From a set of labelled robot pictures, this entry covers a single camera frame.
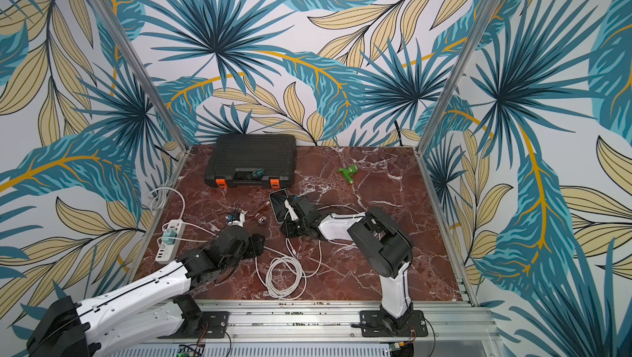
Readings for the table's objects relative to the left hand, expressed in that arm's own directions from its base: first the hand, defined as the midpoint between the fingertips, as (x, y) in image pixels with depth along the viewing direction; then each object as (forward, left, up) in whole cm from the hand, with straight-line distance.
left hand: (256, 243), depth 82 cm
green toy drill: (+36, -34, -6) cm, 50 cm away
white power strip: (-3, +31, -5) cm, 31 cm away
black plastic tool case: (+37, +8, 0) cm, 38 cm away
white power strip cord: (+20, +44, -1) cm, 48 cm away
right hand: (+3, -3, -7) cm, 8 cm away
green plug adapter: (+3, +30, -1) cm, 30 cm away
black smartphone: (+22, -4, -8) cm, 24 cm away
